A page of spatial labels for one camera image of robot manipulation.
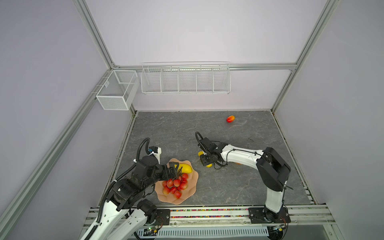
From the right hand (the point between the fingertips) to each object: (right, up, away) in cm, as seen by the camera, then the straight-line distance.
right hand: (205, 160), depth 91 cm
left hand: (-17, +2, -22) cm, 28 cm away
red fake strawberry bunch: (-17, -11, -12) cm, 23 cm away
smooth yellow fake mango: (-11, -3, -9) cm, 14 cm away
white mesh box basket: (-58, +46, +10) cm, 75 cm away
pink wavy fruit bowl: (-10, -15, -13) cm, 22 cm away
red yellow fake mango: (+20, +26, +20) cm, 39 cm away
